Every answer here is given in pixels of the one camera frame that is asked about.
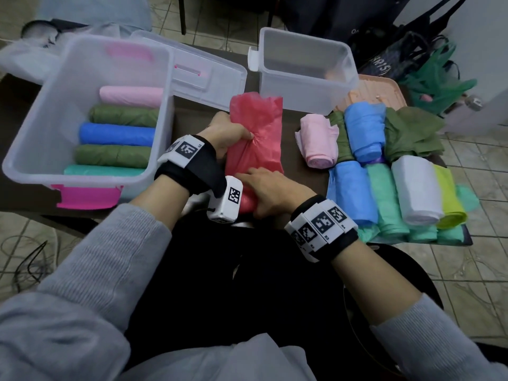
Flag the person's right hand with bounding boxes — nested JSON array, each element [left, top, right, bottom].
[[234, 167, 318, 220]]

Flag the person's left hand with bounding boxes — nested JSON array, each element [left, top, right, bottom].
[[197, 111, 255, 160]]

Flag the red plastic bag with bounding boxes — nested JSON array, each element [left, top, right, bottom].
[[225, 92, 285, 215]]

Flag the clear lid pink handle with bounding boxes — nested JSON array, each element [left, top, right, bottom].
[[130, 29, 248, 112]]

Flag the pink plastic bag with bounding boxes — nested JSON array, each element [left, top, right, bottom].
[[99, 86, 164, 109], [295, 113, 340, 169]]

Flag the olive green bag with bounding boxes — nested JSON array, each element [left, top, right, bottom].
[[384, 106, 446, 163], [88, 104, 160, 128], [74, 144, 152, 169], [328, 111, 354, 163]]

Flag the small clear plastic bin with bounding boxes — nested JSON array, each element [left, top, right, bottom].
[[248, 27, 360, 116]]

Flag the white bag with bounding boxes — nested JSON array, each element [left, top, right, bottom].
[[391, 154, 445, 226]]

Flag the yellow-green bag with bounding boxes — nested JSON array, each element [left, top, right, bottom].
[[433, 164, 468, 230]]

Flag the large clear storage bin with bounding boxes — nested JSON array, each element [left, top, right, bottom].
[[2, 34, 175, 211]]

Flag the translucent zipper bag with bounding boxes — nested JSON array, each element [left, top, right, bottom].
[[0, 20, 132, 86]]

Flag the person's right forearm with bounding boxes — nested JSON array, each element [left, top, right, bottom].
[[331, 240, 508, 381]]

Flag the person's left forearm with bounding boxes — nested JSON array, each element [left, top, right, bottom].
[[0, 185, 191, 381]]

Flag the person's black trousers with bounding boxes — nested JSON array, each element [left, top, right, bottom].
[[123, 212, 397, 381]]

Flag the black left wristband with markers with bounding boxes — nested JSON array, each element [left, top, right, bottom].
[[153, 134, 228, 198]]

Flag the black wristband with markers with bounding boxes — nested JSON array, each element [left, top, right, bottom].
[[153, 134, 228, 198], [284, 195, 359, 263]]

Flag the black right wristband with markers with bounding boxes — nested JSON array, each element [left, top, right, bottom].
[[284, 195, 359, 263]]

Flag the black chair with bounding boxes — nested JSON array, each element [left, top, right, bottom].
[[176, 0, 278, 35]]

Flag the black round stool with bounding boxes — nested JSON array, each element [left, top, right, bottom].
[[343, 243, 445, 377]]

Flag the blue-grey floor mat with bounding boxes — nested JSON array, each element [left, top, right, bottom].
[[35, 0, 153, 32]]

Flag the dark patterned bag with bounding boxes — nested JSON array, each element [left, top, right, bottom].
[[359, 0, 469, 78]]

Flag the green plastic bag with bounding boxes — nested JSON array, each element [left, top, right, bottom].
[[398, 42, 478, 115]]

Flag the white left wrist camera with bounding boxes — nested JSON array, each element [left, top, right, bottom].
[[206, 175, 243, 224]]

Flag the tangled dark floor cables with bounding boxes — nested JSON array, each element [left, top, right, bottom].
[[0, 233, 80, 294]]

